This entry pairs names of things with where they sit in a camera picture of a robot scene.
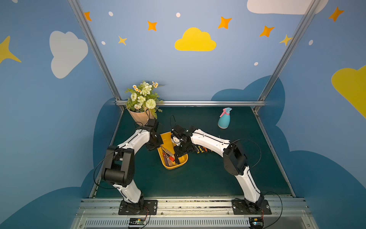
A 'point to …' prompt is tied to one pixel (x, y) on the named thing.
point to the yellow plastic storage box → (168, 143)
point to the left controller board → (137, 221)
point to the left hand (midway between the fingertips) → (159, 144)
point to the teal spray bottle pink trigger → (224, 120)
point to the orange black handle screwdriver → (205, 149)
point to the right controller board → (256, 223)
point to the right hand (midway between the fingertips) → (179, 153)
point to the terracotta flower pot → (141, 118)
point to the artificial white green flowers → (144, 97)
